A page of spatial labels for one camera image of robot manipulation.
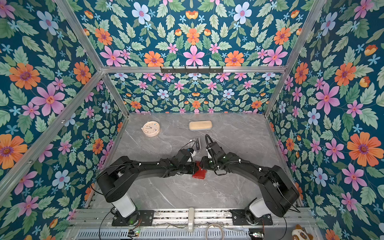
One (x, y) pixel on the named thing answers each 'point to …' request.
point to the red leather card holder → (199, 173)
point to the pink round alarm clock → (151, 128)
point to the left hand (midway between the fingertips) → (201, 167)
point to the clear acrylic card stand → (196, 141)
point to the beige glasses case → (200, 125)
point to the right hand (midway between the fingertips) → (201, 164)
